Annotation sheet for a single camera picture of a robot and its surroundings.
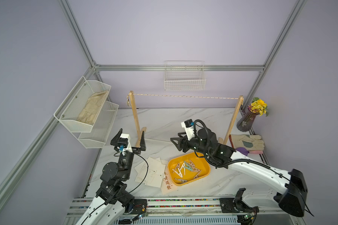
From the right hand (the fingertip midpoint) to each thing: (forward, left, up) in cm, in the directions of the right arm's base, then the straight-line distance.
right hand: (177, 138), depth 72 cm
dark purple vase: (+23, -51, -17) cm, 58 cm away
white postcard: (-4, +15, -26) cm, 30 cm away
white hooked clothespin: (-5, -4, -24) cm, 25 cm away
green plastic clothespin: (-6, -6, -24) cm, 25 cm away
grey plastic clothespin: (-14, -3, -25) cm, 29 cm away
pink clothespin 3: (-4, -9, -24) cm, 26 cm away
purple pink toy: (+4, -46, -25) cm, 53 cm away
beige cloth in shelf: (+15, +49, +5) cm, 51 cm away
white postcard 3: (-7, +23, -25) cm, 34 cm away
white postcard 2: (-13, +14, -25) cm, 31 cm away
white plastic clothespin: (-10, -1, -24) cm, 26 cm away
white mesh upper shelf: (+16, +55, +5) cm, 58 cm away
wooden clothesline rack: (+22, +28, -27) cm, 45 cm away
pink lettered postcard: (-17, +6, -25) cm, 31 cm away
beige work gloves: (+11, -54, -25) cm, 61 cm away
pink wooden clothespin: (-5, 0, -24) cm, 24 cm away
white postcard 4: (-2, +8, -25) cm, 27 cm away
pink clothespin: (-12, -11, -24) cm, 29 cm away
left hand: (-2, +21, +8) cm, 23 cm away
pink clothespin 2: (-7, -11, -25) cm, 28 cm away
